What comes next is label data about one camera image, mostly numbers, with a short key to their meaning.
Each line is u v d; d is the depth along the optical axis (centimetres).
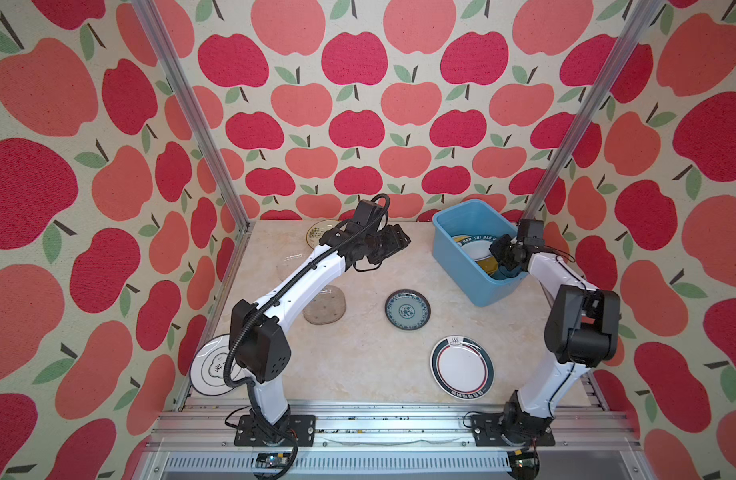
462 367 85
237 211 119
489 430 73
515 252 76
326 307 98
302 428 75
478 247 106
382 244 69
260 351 46
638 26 71
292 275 51
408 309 96
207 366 84
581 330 50
